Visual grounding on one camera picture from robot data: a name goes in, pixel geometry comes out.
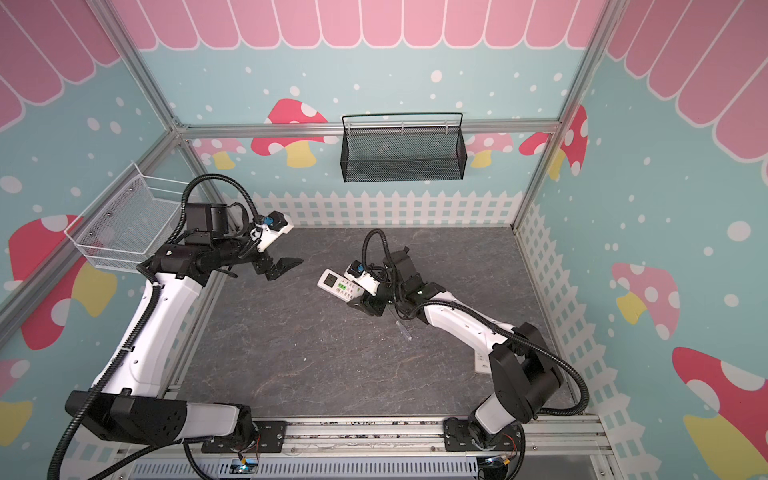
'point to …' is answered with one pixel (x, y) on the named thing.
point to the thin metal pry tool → (409, 338)
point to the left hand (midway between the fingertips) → (288, 247)
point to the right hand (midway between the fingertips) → (355, 291)
